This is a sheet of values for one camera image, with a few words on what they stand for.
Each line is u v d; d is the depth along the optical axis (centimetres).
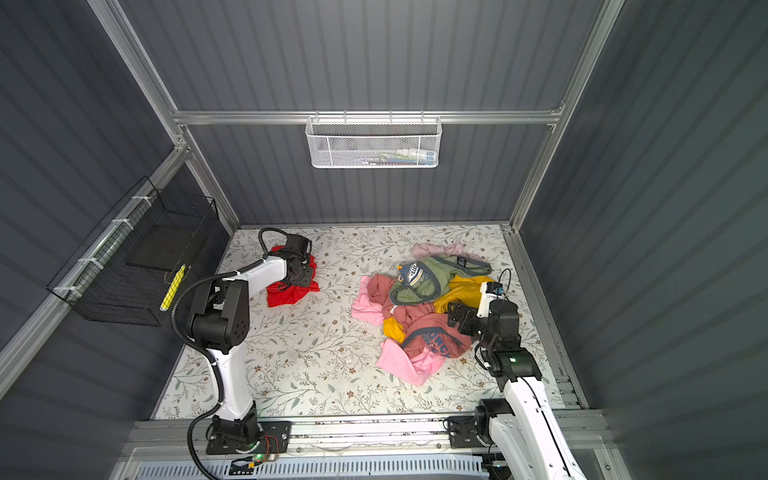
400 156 92
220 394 59
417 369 81
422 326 83
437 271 91
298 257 79
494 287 69
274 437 72
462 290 89
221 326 54
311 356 87
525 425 47
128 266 72
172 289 69
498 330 58
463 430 74
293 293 97
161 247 77
